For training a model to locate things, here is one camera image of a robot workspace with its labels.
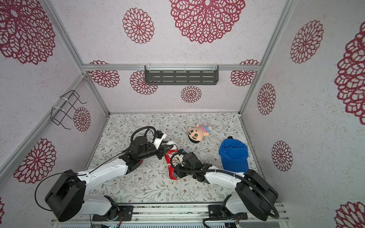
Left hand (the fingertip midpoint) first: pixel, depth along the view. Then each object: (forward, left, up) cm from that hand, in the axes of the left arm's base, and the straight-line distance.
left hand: (171, 145), depth 80 cm
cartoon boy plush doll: (+15, -16, -10) cm, 24 cm away
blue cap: (+1, -40, -15) cm, 43 cm away
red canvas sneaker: (-5, +2, -1) cm, 6 cm away
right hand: (-9, -1, -12) cm, 15 cm away
